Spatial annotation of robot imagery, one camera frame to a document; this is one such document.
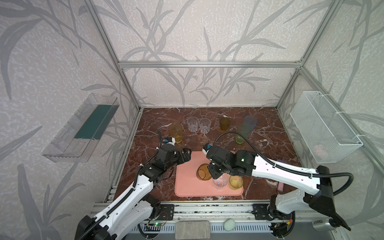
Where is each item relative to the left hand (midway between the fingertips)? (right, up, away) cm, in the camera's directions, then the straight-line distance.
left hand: (187, 148), depth 80 cm
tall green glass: (+35, +8, +25) cm, 44 cm away
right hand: (+11, -6, -8) cm, 15 cm away
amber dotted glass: (+24, +13, +25) cm, 37 cm away
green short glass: (+27, -19, +2) cm, 33 cm away
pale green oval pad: (+21, -34, -11) cm, 41 cm away
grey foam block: (+4, -34, -13) cm, 37 cm away
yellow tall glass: (-11, +8, +26) cm, 30 cm away
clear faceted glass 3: (+19, -19, +2) cm, 27 cm away
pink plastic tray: (0, -21, +3) cm, 21 cm away
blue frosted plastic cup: (+41, +13, +22) cm, 48 cm away
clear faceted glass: (+1, +14, +28) cm, 31 cm away
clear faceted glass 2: (+10, +13, +27) cm, 31 cm away
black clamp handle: (+61, -24, -22) cm, 69 cm away
